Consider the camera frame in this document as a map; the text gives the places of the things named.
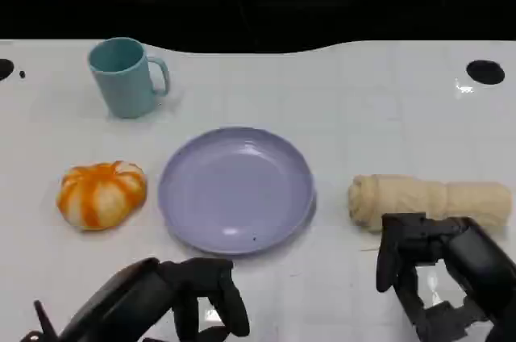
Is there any lilac plate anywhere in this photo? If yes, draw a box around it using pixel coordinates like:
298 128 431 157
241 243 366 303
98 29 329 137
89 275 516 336
157 127 317 257

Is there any pale green mug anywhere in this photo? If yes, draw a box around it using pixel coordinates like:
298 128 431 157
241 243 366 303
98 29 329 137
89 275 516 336
87 36 171 119

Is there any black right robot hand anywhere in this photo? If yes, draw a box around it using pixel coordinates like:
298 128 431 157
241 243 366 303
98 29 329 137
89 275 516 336
375 212 516 342

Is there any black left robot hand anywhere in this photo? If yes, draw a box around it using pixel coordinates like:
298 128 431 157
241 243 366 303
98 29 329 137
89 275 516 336
56 256 252 342

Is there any orange and white bread roll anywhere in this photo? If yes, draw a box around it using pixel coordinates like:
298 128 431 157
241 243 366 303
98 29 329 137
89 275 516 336
56 160 148 232

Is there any beige towel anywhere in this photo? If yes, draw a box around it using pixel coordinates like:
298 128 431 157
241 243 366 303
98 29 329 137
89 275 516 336
347 173 513 235

